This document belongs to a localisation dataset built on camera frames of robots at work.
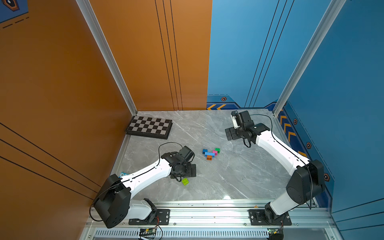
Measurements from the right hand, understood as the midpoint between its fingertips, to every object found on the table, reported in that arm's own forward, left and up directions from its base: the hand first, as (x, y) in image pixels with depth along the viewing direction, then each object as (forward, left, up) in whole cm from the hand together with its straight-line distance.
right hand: (234, 131), depth 87 cm
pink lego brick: (-6, +10, -14) cm, 19 cm away
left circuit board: (-48, +45, -20) cm, 69 cm away
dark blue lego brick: (-4, +17, -15) cm, 23 cm away
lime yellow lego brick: (-24, +28, -15) cm, 40 cm away
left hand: (-20, +26, -12) cm, 35 cm away
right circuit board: (-47, -16, -20) cm, 54 cm away
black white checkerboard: (+13, +53, -12) cm, 56 cm away
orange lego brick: (-9, +14, -15) cm, 23 cm away
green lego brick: (-3, +9, -16) cm, 19 cm away
